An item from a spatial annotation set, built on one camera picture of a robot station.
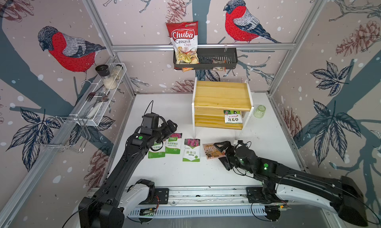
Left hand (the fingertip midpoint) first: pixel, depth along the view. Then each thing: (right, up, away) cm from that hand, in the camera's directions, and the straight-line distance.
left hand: (175, 125), depth 78 cm
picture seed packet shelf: (+20, -16, +5) cm, 26 cm away
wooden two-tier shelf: (+20, +13, -6) cm, 24 cm away
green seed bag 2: (-6, -9, -16) cm, 19 cm away
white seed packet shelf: (+33, +4, +8) cm, 34 cm away
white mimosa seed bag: (+9, -17, +11) cm, 22 cm away
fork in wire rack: (-40, +16, -7) cm, 44 cm away
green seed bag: (-3, -14, +14) cm, 20 cm away
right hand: (+21, -12, -4) cm, 24 cm away
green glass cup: (+56, +6, +23) cm, 61 cm away
